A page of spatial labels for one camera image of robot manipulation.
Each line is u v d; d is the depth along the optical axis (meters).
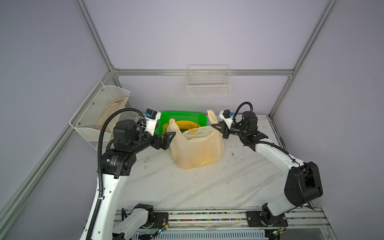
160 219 0.73
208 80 0.95
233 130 0.71
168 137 0.54
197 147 0.84
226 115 0.66
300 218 0.76
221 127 0.73
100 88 0.80
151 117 0.50
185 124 1.07
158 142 0.53
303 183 0.44
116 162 0.40
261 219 0.73
